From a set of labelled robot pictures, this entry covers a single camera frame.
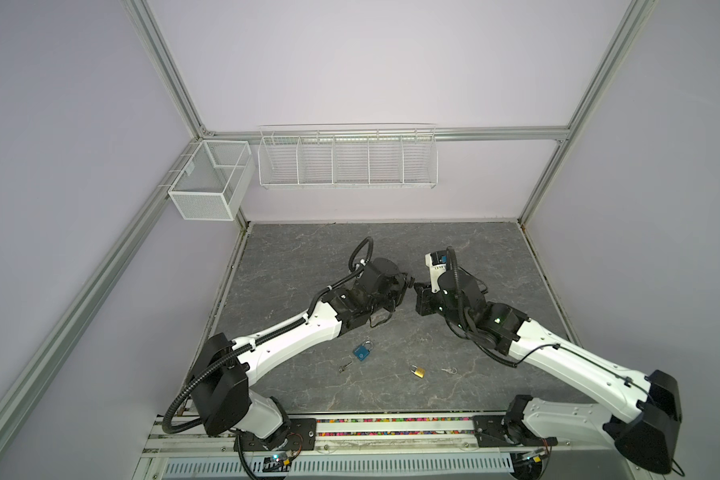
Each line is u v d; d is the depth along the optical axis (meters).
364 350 0.87
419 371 0.83
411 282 0.75
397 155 1.05
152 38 0.72
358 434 0.75
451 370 0.84
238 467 0.70
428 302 0.66
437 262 0.64
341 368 0.85
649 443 0.38
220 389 0.41
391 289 0.59
